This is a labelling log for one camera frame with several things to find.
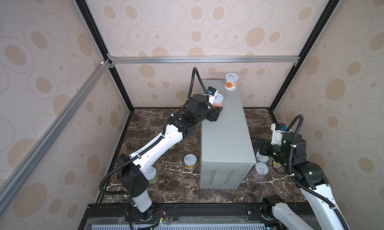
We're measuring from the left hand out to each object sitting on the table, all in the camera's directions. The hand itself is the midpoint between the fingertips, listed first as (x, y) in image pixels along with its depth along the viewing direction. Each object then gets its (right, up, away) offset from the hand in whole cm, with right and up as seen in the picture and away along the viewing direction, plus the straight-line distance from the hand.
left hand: (220, 102), depth 70 cm
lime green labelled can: (-36, -38, +11) cm, 54 cm away
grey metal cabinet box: (+1, -23, -13) cm, 26 cm away
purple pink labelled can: (+25, -36, +12) cm, 45 cm away
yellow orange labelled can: (-15, -32, +16) cm, 39 cm away
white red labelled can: (+27, -31, +17) cm, 45 cm away
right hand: (+18, -17, 0) cm, 25 cm away
